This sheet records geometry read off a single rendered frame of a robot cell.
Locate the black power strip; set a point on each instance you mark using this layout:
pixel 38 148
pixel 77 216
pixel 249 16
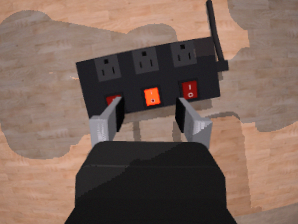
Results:
pixel 153 77

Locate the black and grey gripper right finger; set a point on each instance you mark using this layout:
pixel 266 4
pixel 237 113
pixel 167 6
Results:
pixel 194 127

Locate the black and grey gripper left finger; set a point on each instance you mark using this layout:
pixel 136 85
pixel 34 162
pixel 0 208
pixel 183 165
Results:
pixel 105 126

